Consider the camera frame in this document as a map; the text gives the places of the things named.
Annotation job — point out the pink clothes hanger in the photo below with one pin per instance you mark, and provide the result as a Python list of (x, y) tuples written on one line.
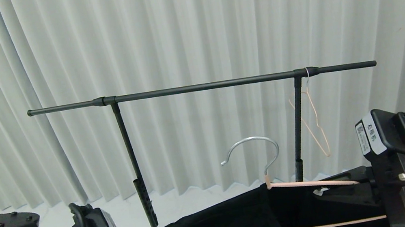
[(328, 226), (316, 121)]

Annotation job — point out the black clothes rack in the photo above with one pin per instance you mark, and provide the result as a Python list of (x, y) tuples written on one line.
[(202, 87)]

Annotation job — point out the white curtain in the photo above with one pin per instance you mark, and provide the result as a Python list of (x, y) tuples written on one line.
[(192, 29)]

